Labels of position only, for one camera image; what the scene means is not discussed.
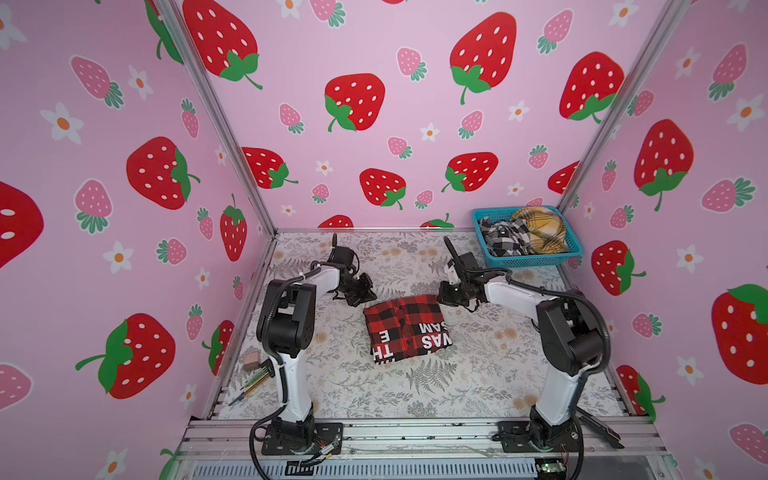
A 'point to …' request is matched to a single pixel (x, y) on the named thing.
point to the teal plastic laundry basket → (507, 261)
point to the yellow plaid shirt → (546, 229)
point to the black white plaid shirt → (506, 238)
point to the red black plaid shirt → (404, 327)
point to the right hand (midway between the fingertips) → (434, 297)
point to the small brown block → (251, 361)
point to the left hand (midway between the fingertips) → (378, 293)
